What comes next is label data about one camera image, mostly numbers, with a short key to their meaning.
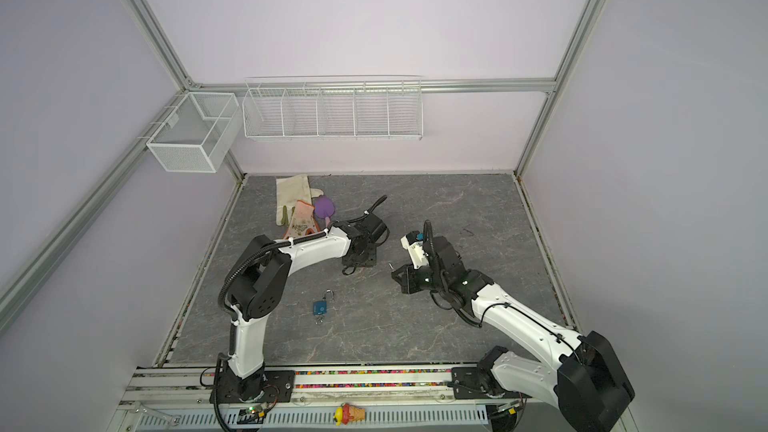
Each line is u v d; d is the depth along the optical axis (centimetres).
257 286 52
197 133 99
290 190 116
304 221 105
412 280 69
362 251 73
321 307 86
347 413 68
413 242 72
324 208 111
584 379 39
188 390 75
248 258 54
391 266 79
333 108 99
